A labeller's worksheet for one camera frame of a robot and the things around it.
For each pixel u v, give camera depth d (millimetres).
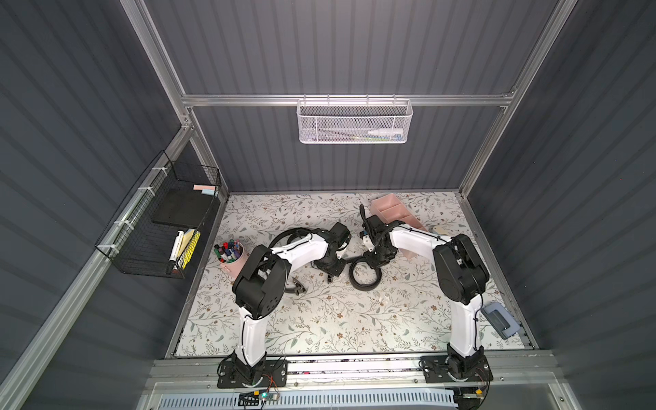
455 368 655
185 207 786
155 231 723
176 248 690
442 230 1045
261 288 523
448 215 1123
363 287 911
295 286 898
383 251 809
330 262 806
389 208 1063
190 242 622
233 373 720
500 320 819
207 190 841
